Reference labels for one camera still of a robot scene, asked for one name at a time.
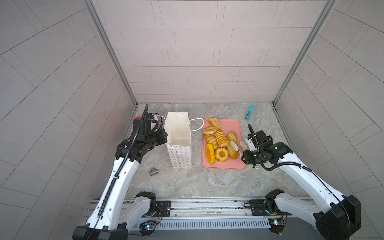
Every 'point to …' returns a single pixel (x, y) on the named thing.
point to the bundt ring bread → (221, 154)
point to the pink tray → (226, 126)
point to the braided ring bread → (210, 130)
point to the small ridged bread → (211, 139)
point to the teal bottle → (247, 116)
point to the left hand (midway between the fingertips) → (171, 132)
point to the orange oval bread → (210, 153)
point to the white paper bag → (179, 141)
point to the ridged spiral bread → (221, 138)
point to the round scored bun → (214, 122)
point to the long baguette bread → (232, 153)
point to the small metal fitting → (153, 171)
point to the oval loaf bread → (231, 136)
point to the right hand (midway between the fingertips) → (243, 159)
